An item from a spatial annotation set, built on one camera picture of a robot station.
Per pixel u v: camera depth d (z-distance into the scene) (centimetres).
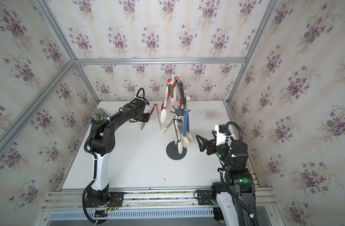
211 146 57
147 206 73
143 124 97
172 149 91
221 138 56
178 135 65
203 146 59
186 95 82
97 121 93
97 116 96
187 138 70
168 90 75
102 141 56
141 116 86
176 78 71
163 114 80
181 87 76
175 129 63
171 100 78
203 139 60
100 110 109
